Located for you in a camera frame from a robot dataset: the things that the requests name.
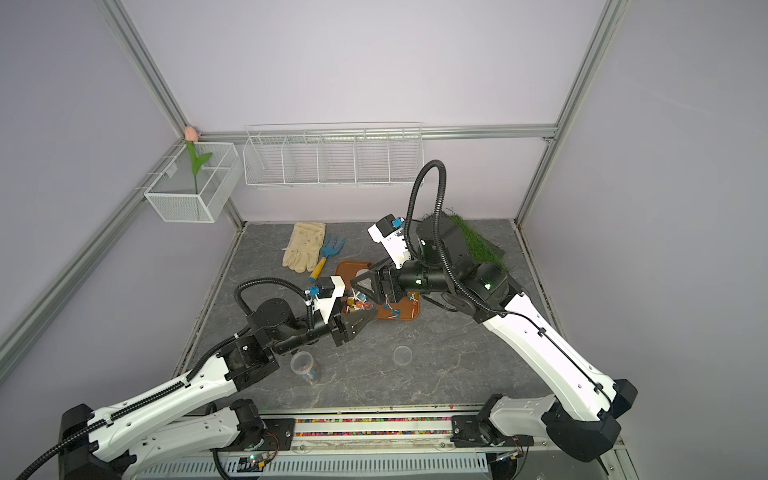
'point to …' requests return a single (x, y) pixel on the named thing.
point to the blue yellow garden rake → (327, 250)
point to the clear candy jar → (359, 307)
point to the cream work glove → (304, 246)
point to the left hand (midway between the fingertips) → (371, 304)
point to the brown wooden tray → (406, 307)
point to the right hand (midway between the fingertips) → (362, 275)
